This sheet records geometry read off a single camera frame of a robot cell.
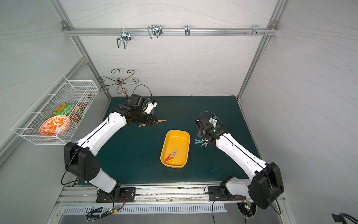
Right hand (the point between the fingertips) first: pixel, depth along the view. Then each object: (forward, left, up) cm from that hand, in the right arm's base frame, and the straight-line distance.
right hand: (205, 131), depth 82 cm
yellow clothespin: (-14, +21, -14) cm, 29 cm away
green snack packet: (-4, +70, +22) cm, 74 cm away
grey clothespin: (-10, +19, -13) cm, 25 cm away
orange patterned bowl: (-12, +72, +20) cm, 76 cm away
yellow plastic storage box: (+1, +17, -14) cm, 22 cm away
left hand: (+4, +31, +5) cm, 31 cm away
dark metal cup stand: (+17, +52, +18) cm, 57 cm away
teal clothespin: (0, +3, -14) cm, 14 cm away
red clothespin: (-12, +22, -13) cm, 29 cm away
